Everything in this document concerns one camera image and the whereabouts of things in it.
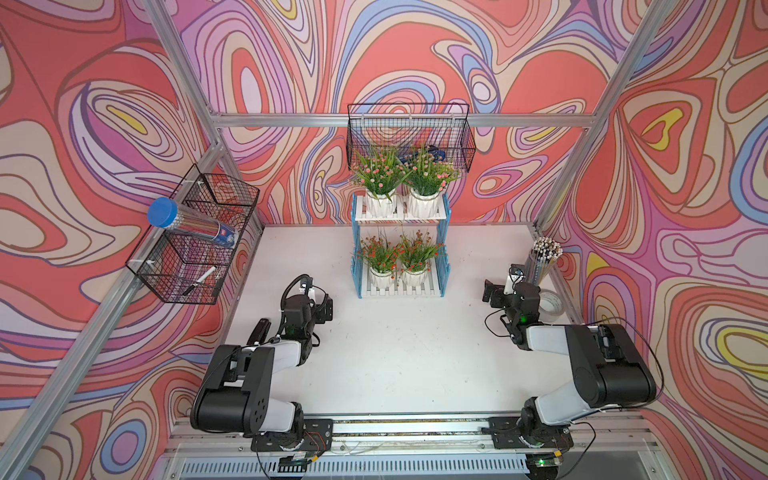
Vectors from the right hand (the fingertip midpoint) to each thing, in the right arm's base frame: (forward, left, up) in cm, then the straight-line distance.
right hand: (501, 287), depth 95 cm
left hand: (-2, +60, +1) cm, 60 cm away
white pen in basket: (-5, +82, +21) cm, 85 cm away
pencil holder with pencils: (+3, -10, +11) cm, 15 cm away
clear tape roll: (-4, -17, -5) cm, 18 cm away
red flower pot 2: (+6, +28, +10) cm, 31 cm away
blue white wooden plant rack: (+36, +35, -7) cm, 50 cm away
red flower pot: (+6, +39, +11) cm, 41 cm away
